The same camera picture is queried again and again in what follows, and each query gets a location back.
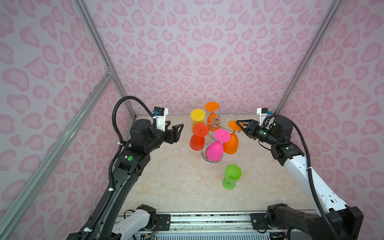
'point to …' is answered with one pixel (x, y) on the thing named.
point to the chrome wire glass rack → (235, 114)
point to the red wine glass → (197, 141)
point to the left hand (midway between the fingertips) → (176, 121)
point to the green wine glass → (233, 173)
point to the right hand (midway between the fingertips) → (238, 123)
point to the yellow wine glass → (197, 116)
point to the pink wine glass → (215, 149)
